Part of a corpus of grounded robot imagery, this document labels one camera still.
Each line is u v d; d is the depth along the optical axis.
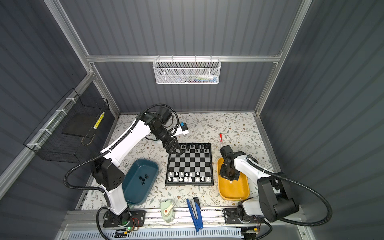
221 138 1.04
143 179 0.86
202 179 0.84
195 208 0.75
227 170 0.73
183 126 0.70
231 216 0.74
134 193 0.77
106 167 0.45
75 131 0.73
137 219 0.73
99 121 0.79
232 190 0.82
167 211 0.69
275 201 0.43
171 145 0.67
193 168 0.89
